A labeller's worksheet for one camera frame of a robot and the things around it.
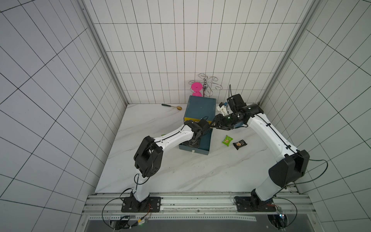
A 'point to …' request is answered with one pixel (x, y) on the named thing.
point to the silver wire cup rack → (207, 83)
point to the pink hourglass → (196, 87)
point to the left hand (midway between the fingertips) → (188, 146)
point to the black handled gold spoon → (178, 108)
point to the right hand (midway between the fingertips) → (207, 126)
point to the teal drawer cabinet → (199, 108)
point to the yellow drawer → (195, 120)
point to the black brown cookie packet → (240, 144)
